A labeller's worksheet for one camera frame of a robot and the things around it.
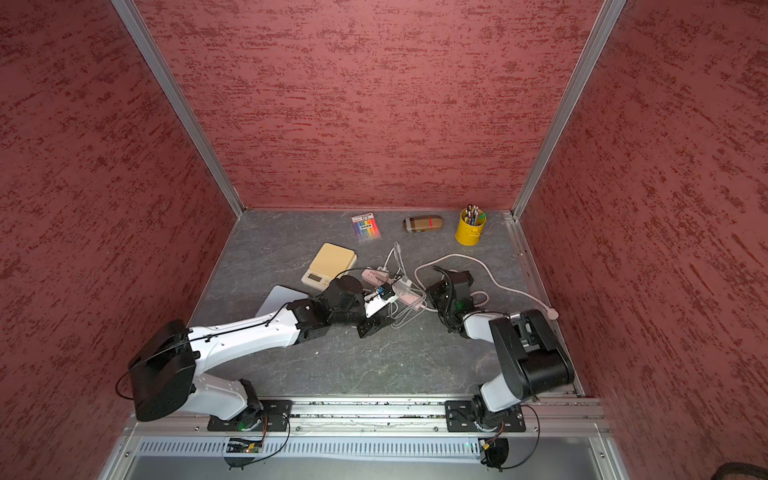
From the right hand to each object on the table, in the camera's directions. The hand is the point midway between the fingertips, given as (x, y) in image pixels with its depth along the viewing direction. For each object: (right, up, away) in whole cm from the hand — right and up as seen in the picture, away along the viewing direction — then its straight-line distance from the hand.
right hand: (424, 290), depth 95 cm
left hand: (-12, -5, -16) cm, 20 cm away
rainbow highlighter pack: (-21, +21, +19) cm, 35 cm away
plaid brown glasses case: (+1, +23, +19) cm, 30 cm away
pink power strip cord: (+42, -8, +2) cm, 43 cm away
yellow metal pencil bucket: (+17, +21, +8) cm, 29 cm away
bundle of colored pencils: (+17, +24, +3) cm, 30 cm away
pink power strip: (-15, +4, +1) cm, 15 cm away
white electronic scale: (-48, -2, 0) cm, 48 cm away
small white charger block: (-6, +3, -4) cm, 9 cm away
